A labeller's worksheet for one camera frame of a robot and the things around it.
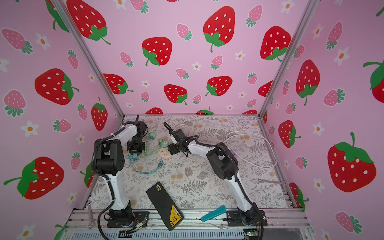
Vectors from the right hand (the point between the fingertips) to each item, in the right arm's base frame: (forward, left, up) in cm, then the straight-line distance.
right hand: (173, 148), depth 100 cm
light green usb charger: (-1, +5, +6) cm, 8 cm away
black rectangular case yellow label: (-39, -8, +1) cm, 40 cm away
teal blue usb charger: (-12, +21, +5) cm, 25 cm away
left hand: (-9, +22, +3) cm, 24 cm away
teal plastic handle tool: (-36, -30, -2) cm, 47 cm away
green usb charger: (+8, +18, +1) cm, 19 cm away
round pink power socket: (-6, +5, +2) cm, 8 cm away
